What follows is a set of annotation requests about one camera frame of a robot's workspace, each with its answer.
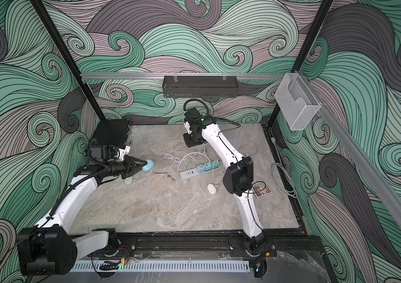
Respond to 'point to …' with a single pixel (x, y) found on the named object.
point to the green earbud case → (128, 181)
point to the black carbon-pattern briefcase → (114, 132)
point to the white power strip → (192, 173)
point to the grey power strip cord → (282, 176)
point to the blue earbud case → (148, 166)
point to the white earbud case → (211, 188)
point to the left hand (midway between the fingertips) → (145, 163)
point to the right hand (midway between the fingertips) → (188, 143)
